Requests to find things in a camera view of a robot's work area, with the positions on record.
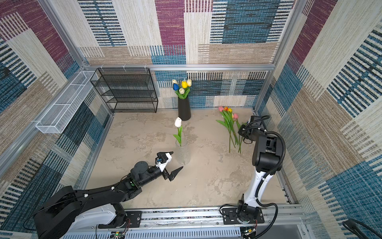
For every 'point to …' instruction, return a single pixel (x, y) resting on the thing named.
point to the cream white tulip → (173, 81)
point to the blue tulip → (175, 86)
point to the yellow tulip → (184, 84)
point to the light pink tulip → (236, 116)
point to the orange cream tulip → (189, 82)
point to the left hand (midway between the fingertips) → (177, 157)
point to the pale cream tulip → (181, 90)
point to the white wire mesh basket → (55, 120)
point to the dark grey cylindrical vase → (184, 111)
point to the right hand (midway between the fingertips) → (241, 131)
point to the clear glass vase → (183, 153)
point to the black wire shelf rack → (127, 90)
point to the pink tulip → (223, 120)
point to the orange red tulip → (229, 123)
